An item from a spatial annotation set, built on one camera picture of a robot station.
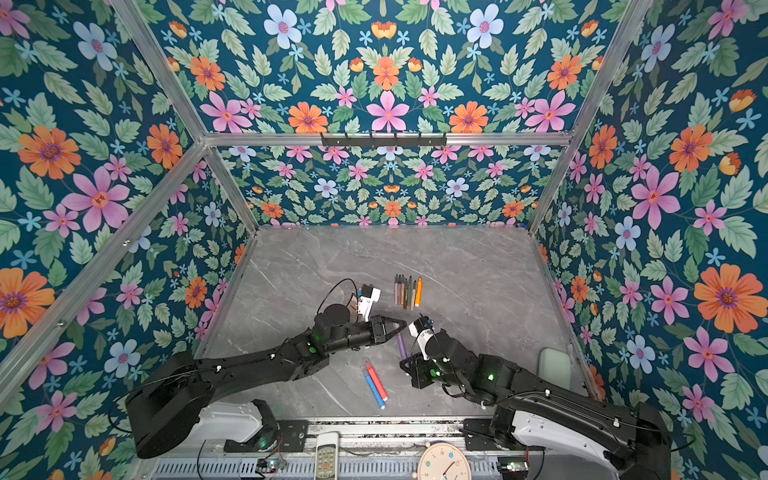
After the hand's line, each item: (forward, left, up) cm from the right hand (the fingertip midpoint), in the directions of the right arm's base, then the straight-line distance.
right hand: (401, 365), depth 71 cm
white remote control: (-17, +18, -12) cm, 28 cm away
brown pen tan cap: (+29, -1, -13) cm, 32 cm away
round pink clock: (-18, -10, -11) cm, 23 cm away
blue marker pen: (-3, +7, -13) cm, 15 cm away
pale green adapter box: (+3, -42, -10) cm, 43 cm away
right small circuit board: (-19, -27, -15) cm, 36 cm away
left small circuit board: (-19, +31, -14) cm, 39 cm away
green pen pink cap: (+30, -3, -13) cm, 33 cm away
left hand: (+7, -2, +8) cm, 11 cm away
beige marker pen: (+28, -4, -13) cm, 31 cm away
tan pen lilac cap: (+31, 0, -13) cm, 34 cm away
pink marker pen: (+1, +7, -13) cm, 15 cm away
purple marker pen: (+4, 0, +2) cm, 4 cm away
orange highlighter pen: (+28, -5, -13) cm, 31 cm away
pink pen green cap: (+31, +2, -13) cm, 33 cm away
